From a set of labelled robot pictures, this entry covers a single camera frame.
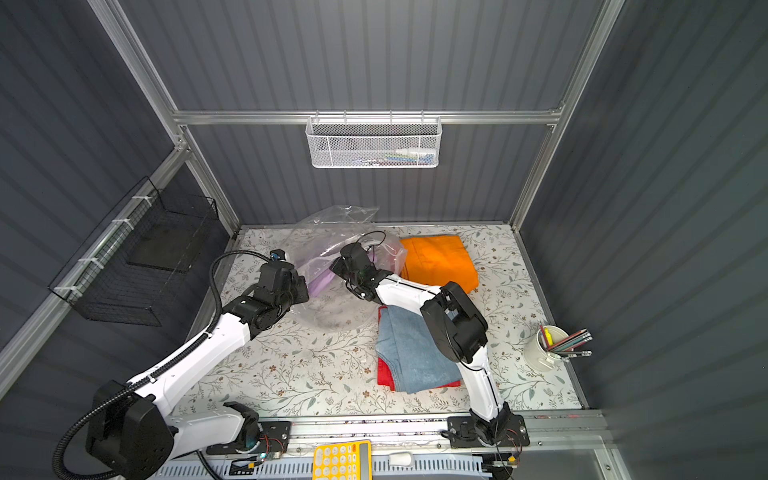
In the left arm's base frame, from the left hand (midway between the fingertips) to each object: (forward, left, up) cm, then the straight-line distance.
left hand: (303, 284), depth 83 cm
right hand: (+11, -7, -2) cm, 13 cm away
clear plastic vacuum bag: (+33, +3, -15) cm, 37 cm away
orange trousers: (+16, -41, -9) cm, 45 cm away
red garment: (-20, -23, -14) cm, 33 cm away
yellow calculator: (-39, -13, -16) cm, 44 cm away
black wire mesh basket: (+1, +39, +12) cm, 41 cm away
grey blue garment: (-18, -31, -10) cm, 37 cm away
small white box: (-39, -27, -15) cm, 50 cm away
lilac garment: (+4, -4, -4) cm, 7 cm away
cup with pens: (-14, -69, -11) cm, 72 cm away
